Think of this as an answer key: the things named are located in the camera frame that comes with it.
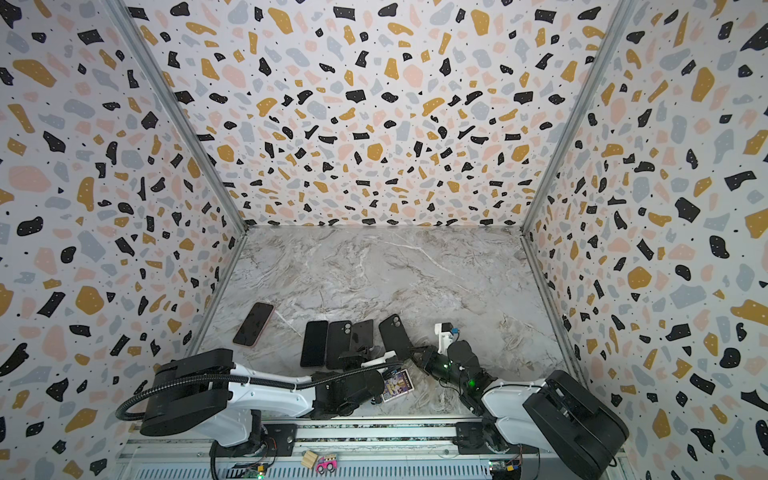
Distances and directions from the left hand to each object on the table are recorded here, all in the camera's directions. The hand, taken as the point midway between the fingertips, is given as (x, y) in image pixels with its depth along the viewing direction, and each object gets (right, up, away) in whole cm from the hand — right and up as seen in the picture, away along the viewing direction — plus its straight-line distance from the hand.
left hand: (366, 343), depth 82 cm
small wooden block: (-12, -24, -12) cm, 29 cm away
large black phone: (-17, -3, +8) cm, 19 cm away
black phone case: (-9, -1, +9) cm, 13 cm away
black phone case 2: (+8, 0, +7) cm, 11 cm away
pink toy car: (-7, -24, -13) cm, 29 cm away
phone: (-37, +2, +13) cm, 39 cm away
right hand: (+10, -1, -1) cm, 10 cm away
